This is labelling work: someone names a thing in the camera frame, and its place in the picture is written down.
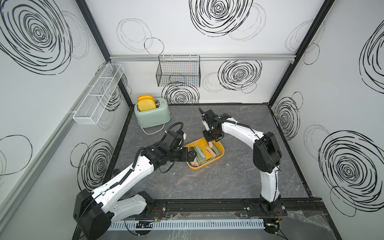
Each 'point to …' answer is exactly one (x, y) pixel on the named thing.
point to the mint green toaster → (158, 116)
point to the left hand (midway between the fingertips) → (190, 154)
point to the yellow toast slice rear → (145, 95)
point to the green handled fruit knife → (216, 150)
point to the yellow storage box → (206, 152)
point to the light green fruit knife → (200, 154)
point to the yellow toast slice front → (145, 103)
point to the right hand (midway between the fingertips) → (208, 138)
